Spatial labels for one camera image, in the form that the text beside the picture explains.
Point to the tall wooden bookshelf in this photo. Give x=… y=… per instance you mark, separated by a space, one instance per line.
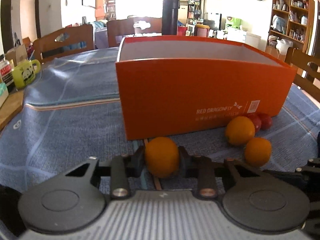
x=110 y=8

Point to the red tin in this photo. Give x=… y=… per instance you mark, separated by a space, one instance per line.
x=182 y=30

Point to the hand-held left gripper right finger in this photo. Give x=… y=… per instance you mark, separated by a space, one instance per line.
x=183 y=162

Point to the blue patterned tablecloth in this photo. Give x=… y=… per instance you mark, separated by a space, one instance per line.
x=75 y=135

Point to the small orange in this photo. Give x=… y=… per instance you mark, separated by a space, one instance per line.
x=258 y=152

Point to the wooden cutting board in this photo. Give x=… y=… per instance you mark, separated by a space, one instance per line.
x=12 y=107

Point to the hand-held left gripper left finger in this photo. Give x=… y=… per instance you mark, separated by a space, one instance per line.
x=140 y=161

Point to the wooden chair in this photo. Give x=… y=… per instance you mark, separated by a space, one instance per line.
x=67 y=38
x=303 y=72
x=125 y=30

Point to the dark bookshelf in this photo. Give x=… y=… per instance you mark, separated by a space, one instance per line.
x=195 y=6

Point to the green plastic container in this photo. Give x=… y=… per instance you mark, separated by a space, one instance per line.
x=233 y=22

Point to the black monitor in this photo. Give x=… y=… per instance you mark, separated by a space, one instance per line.
x=212 y=21

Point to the teal white tissue box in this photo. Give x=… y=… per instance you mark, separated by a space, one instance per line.
x=3 y=93

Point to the white plastic bag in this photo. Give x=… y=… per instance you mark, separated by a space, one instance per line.
x=283 y=47

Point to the white standing air conditioner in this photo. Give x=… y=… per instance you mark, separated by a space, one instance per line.
x=183 y=10

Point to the black thermos flask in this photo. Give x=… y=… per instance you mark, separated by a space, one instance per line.
x=170 y=17

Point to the clear bottle with black cap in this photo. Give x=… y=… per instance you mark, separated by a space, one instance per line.
x=7 y=75

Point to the orange cabinet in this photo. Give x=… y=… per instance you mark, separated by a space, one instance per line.
x=100 y=7

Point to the white storage box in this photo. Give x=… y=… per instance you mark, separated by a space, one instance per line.
x=243 y=36

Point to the brown paper bag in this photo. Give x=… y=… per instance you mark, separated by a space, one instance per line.
x=16 y=53

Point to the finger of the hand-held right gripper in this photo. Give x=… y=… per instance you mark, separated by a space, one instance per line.
x=303 y=174

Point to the orange cardboard box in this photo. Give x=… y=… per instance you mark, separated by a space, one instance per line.
x=187 y=92

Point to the wooden display shelf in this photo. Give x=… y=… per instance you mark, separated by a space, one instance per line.
x=287 y=12

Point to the dark red canister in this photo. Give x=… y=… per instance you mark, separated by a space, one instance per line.
x=202 y=31

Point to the green panda mug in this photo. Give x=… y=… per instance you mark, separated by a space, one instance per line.
x=23 y=76

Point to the large orange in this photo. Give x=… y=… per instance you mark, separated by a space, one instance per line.
x=162 y=157
x=240 y=131

